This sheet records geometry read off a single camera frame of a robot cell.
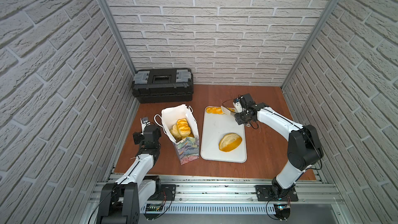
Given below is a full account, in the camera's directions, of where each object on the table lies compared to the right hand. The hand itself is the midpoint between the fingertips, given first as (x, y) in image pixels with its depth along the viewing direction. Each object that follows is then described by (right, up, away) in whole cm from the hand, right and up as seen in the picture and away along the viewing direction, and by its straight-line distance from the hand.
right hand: (242, 117), depth 93 cm
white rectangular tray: (-18, -7, +6) cm, 20 cm away
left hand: (-57, -4, -8) cm, 58 cm away
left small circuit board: (-48, -41, -20) cm, 67 cm away
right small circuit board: (+12, -41, -23) cm, 49 cm away
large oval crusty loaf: (-9, -13, -7) cm, 18 cm away
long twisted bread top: (-15, +3, +10) cm, 18 cm away
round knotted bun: (-40, -8, -10) cm, 42 cm away
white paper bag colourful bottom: (-31, -13, -20) cm, 39 cm away
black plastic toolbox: (-51, +20, +5) cm, 55 cm away
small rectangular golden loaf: (-34, -5, -13) cm, 37 cm away
